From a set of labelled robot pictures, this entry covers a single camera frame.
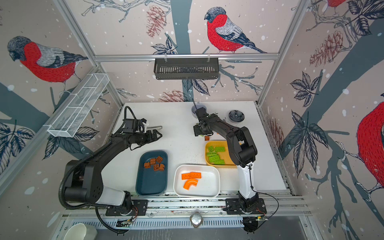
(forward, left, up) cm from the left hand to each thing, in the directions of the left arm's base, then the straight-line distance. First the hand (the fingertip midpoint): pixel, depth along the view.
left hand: (155, 136), depth 88 cm
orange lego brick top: (-20, -24, -10) cm, 33 cm away
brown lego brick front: (-10, -2, -11) cm, 15 cm away
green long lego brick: (-12, -39, -10) cm, 42 cm away
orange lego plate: (-20, -19, -11) cm, 29 cm away
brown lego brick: (+4, -31, -9) cm, 33 cm away
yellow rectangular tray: (-8, -42, -11) cm, 44 cm away
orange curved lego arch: (-24, -20, -11) cm, 33 cm away
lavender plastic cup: (+33, -26, -8) cm, 43 cm away
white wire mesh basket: (0, +38, +19) cm, 43 cm away
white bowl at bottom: (-44, +28, -6) cm, 53 cm away
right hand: (+8, -27, -8) cm, 29 cm away
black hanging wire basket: (+48, -18, +16) cm, 54 cm away
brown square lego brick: (-15, -4, -10) cm, 18 cm away
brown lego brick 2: (-11, +2, -9) cm, 15 cm away
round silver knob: (-41, -24, 0) cm, 48 cm away
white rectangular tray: (-26, -31, -11) cm, 42 cm away
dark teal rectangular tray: (-18, +1, -10) cm, 21 cm away
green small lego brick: (-3, -34, -10) cm, 35 cm away
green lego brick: (-11, -35, -9) cm, 38 cm away
